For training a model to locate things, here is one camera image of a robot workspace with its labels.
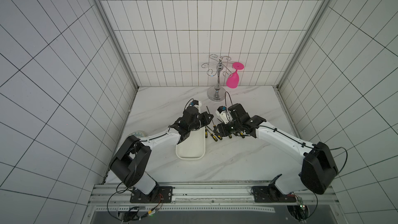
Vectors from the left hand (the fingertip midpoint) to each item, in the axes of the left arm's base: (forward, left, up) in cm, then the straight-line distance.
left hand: (212, 118), depth 84 cm
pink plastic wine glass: (+29, -15, +3) cm, 32 cm away
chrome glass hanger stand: (+31, -7, -14) cm, 35 cm away
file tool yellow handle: (+3, +2, +4) cm, 5 cm away
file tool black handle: (-4, -4, -14) cm, 15 cm away
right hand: (-7, +1, -2) cm, 7 cm away
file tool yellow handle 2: (-5, -2, -14) cm, 15 cm away
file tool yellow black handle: (-2, +3, -14) cm, 15 cm away
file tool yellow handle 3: (-4, -12, -14) cm, 19 cm away
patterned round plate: (-5, +44, -11) cm, 46 cm away
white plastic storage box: (-11, +11, -13) cm, 20 cm away
